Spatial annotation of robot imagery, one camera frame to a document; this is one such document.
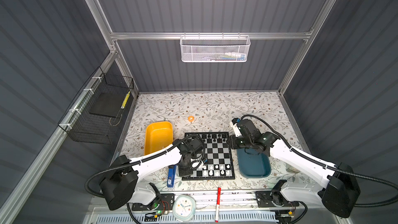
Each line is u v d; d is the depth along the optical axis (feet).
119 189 1.35
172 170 2.70
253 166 2.73
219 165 2.73
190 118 3.46
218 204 2.37
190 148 2.14
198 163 2.32
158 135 3.15
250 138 1.98
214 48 4.06
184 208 2.28
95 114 2.38
